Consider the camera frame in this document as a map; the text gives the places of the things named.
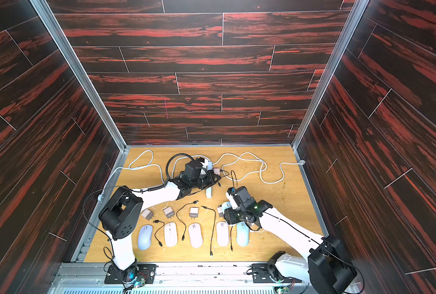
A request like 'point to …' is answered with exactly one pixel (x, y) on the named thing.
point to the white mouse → (145, 234)
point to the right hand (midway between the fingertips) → (233, 212)
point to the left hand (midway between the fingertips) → (224, 178)
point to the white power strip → (209, 191)
